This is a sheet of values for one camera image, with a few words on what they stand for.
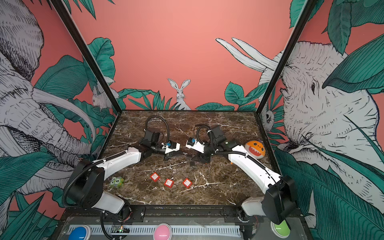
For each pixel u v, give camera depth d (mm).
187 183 832
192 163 918
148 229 703
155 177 855
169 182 837
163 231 687
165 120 1145
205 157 685
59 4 685
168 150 687
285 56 864
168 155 717
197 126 1108
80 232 674
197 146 669
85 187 435
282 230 688
